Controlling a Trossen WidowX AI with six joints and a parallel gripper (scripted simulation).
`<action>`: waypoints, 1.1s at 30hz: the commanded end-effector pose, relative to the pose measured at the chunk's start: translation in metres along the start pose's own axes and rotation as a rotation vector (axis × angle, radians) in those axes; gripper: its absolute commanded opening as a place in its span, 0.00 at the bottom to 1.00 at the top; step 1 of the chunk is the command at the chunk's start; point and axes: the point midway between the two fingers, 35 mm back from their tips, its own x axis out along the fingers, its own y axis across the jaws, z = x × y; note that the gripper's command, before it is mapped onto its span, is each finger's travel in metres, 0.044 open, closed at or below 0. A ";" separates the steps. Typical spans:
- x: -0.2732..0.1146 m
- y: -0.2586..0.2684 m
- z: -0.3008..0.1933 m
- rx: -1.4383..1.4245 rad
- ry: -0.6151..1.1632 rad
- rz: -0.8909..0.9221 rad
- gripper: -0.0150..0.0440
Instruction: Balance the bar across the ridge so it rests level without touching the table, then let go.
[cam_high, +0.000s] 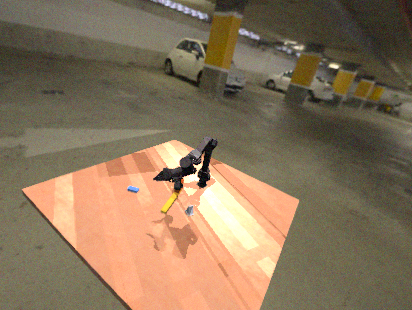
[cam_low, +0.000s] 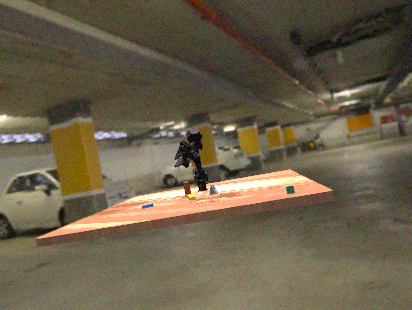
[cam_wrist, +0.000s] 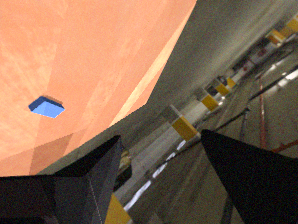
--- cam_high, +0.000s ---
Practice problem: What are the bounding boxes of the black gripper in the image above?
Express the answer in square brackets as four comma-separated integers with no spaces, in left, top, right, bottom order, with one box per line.
[153,166,185,183]

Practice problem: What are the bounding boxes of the yellow bar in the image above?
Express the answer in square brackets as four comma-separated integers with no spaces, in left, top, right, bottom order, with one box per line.
[160,179,184,214]

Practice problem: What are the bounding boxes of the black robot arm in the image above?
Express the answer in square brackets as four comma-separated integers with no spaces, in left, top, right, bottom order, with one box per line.
[173,136,218,190]

